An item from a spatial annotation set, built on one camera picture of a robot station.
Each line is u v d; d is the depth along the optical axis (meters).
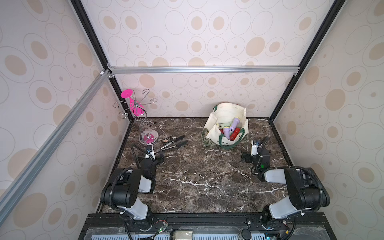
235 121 1.03
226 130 1.00
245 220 0.75
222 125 1.03
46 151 0.52
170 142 1.05
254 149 0.83
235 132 0.99
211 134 0.94
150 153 0.76
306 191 0.46
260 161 0.73
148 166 0.70
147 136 1.06
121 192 0.45
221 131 1.02
